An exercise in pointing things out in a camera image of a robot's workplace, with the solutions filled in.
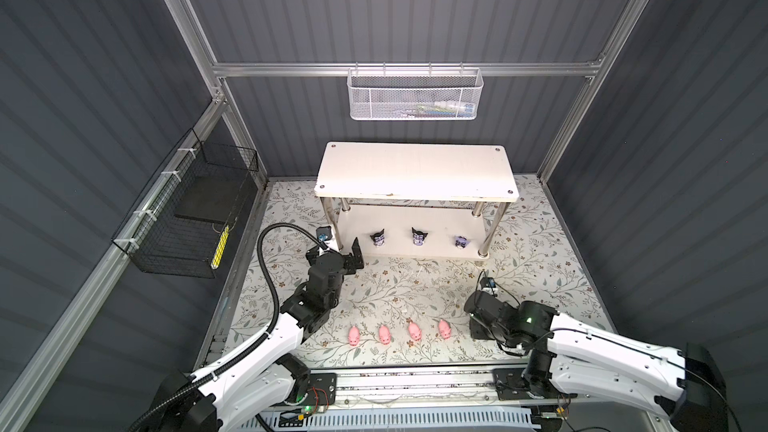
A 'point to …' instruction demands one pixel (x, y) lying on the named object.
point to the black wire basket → (182, 221)
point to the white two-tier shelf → (415, 200)
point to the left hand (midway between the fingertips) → (341, 242)
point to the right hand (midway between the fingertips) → (474, 326)
